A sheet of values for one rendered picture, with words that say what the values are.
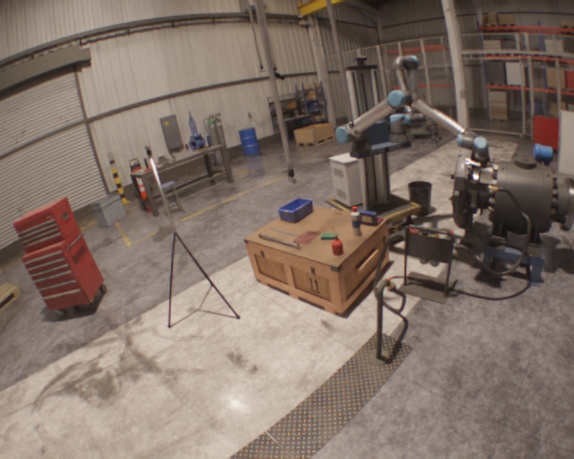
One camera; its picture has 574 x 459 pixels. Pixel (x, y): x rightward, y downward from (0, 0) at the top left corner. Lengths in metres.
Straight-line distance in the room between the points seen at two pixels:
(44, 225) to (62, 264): 0.46
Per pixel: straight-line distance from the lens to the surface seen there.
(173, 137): 9.23
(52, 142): 8.99
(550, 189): 2.58
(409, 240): 2.24
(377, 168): 3.06
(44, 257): 3.35
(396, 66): 2.78
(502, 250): 2.61
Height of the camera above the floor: 1.53
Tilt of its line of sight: 25 degrees down
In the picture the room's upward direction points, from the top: 12 degrees counter-clockwise
